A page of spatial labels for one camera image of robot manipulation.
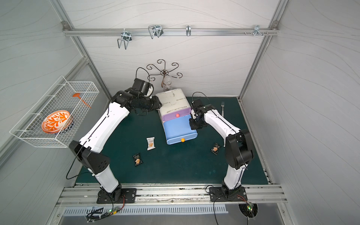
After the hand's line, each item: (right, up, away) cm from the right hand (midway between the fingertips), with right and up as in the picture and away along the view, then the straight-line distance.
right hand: (194, 125), depth 90 cm
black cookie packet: (-35, -21, -5) cm, 41 cm away
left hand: (-20, +13, -14) cm, 27 cm away
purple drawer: (-12, +8, -4) cm, 15 cm away
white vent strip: (-42, -40, -21) cm, 62 cm away
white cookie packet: (-29, -13, +3) cm, 32 cm away
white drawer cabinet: (-15, +16, -1) cm, 22 cm away
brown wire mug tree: (-20, +35, +3) cm, 41 cm away
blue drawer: (-10, -3, +3) cm, 11 cm away
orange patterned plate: (-66, +5, -26) cm, 71 cm away
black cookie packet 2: (+14, -15, +1) cm, 21 cm away
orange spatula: (-68, +19, -10) cm, 71 cm away
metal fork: (+26, +14, +26) cm, 39 cm away
